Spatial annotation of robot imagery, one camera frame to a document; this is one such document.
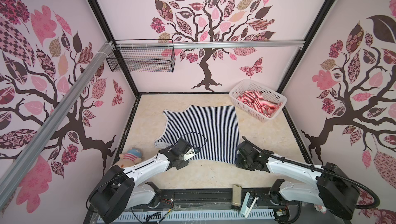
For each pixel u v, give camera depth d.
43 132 0.50
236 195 0.72
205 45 0.90
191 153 0.77
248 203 0.70
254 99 1.12
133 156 0.82
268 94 1.10
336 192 0.41
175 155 0.66
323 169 0.45
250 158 0.66
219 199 0.75
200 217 0.70
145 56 0.95
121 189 0.41
